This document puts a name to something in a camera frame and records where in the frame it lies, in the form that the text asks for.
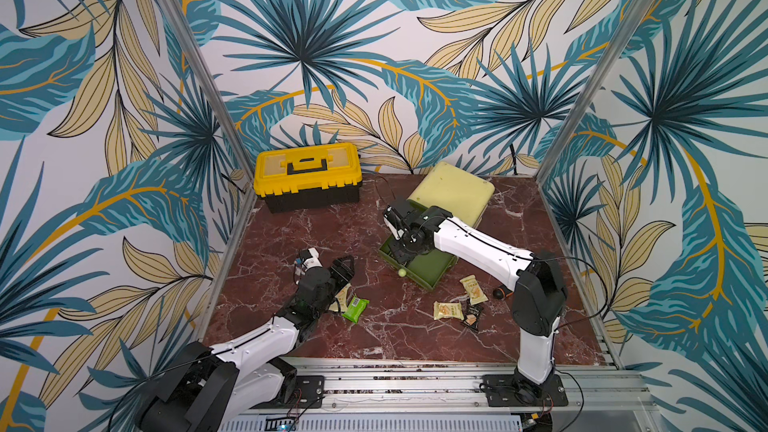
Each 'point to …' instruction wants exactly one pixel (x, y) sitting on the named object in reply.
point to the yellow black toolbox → (306, 177)
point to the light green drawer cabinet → (462, 194)
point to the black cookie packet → (473, 312)
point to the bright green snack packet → (355, 308)
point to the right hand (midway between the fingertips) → (401, 249)
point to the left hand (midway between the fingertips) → (350, 264)
